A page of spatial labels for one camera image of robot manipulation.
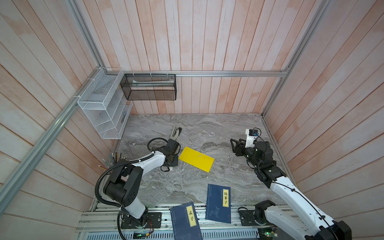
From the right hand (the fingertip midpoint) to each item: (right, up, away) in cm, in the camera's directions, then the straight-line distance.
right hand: (235, 139), depth 79 cm
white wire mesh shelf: (-68, +16, -1) cm, 70 cm away
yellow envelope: (-20, -15, +17) cm, 30 cm away
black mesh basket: (-55, +36, +26) cm, 70 cm away
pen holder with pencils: (-67, -12, +3) cm, 68 cm away
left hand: (-35, -17, +13) cm, 41 cm away
